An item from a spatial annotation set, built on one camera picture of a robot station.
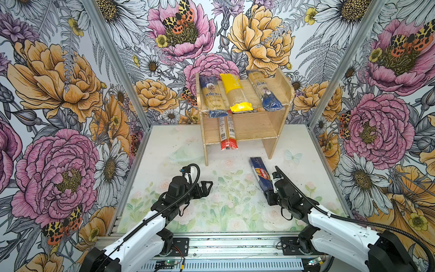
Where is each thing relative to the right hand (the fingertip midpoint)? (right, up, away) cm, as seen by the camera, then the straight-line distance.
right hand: (268, 197), depth 86 cm
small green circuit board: (-46, -22, -14) cm, 53 cm away
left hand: (-31, +5, -3) cm, 32 cm away
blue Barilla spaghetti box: (-2, +11, +5) cm, 12 cm away
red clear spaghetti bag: (-20, +29, -4) cm, 35 cm away
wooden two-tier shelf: (-7, +36, +8) cm, 38 cm away
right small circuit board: (+15, -22, -14) cm, 30 cm away
